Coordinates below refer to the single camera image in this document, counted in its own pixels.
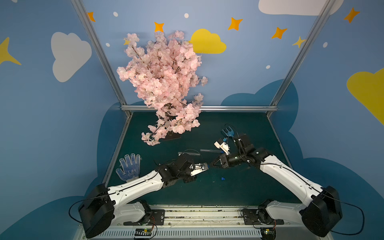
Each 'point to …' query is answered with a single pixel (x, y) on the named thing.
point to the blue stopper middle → (220, 141)
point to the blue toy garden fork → (229, 132)
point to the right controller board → (268, 233)
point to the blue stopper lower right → (222, 178)
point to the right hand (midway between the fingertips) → (214, 163)
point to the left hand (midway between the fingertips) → (196, 166)
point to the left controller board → (142, 233)
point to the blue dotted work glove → (131, 167)
